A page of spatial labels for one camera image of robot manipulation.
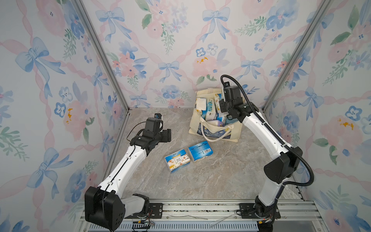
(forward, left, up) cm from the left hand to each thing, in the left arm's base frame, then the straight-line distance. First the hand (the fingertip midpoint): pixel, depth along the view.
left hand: (165, 131), depth 82 cm
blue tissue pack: (-5, -21, -13) cm, 25 cm away
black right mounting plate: (-36, -44, -20) cm, 60 cm away
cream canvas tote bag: (+11, -25, -4) cm, 28 cm away
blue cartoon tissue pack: (-11, -7, -13) cm, 19 cm away
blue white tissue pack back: (+16, -21, +5) cm, 27 cm away
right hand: (+14, -36, +11) cm, 41 cm away
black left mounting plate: (-37, +3, -19) cm, 42 cm away
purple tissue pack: (+5, -32, +1) cm, 33 cm away
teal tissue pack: (+12, -27, +2) cm, 29 cm away
